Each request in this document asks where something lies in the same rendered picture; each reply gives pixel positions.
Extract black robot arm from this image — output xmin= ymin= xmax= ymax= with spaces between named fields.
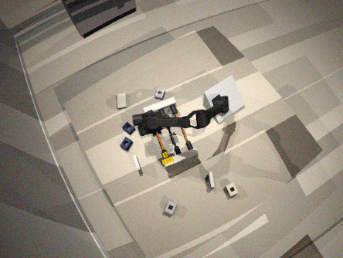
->
xmin=132 ymin=94 xmax=229 ymax=131

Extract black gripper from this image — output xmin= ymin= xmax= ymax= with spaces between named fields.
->
xmin=137 ymin=115 xmax=169 ymax=136

